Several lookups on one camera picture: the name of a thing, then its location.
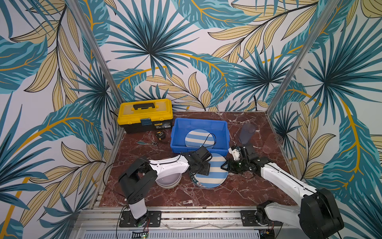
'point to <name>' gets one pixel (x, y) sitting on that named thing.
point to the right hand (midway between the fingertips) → (220, 167)
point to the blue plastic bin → (219, 128)
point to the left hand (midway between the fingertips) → (204, 171)
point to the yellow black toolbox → (143, 115)
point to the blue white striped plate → (196, 138)
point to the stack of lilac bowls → (169, 181)
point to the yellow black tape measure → (160, 135)
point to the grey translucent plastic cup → (246, 133)
